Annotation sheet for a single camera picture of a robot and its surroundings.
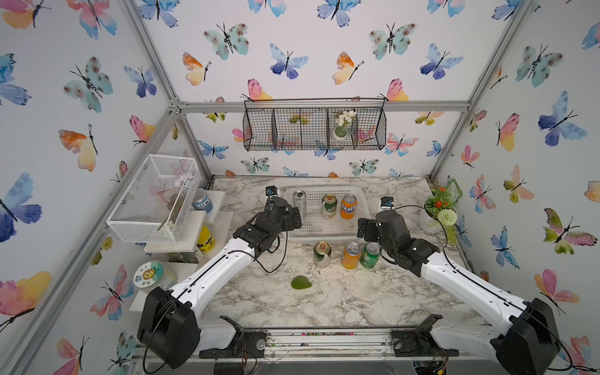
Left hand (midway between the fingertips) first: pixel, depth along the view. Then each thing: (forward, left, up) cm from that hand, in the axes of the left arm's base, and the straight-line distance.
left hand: (289, 211), depth 82 cm
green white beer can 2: (-11, -11, -10) cm, 19 cm away
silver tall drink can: (+10, -4, -7) cm, 13 cm away
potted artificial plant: (+3, -56, -6) cm, 57 cm away
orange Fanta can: (+11, -24, -10) cm, 28 cm away
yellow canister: (-4, +32, -11) cm, 34 cm away
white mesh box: (-4, +40, +10) cm, 41 cm away
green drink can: (-12, -28, -10) cm, 32 cm away
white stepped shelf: (-11, +37, -11) cm, 41 cm away
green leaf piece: (-18, -3, -20) cm, 27 cm away
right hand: (-3, -28, -1) cm, 29 cm away
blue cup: (+4, +31, +2) cm, 31 cm away
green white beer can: (+11, -16, -9) cm, 21 cm away
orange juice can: (-12, -21, -11) cm, 27 cm away
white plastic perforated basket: (+6, -9, -20) cm, 23 cm away
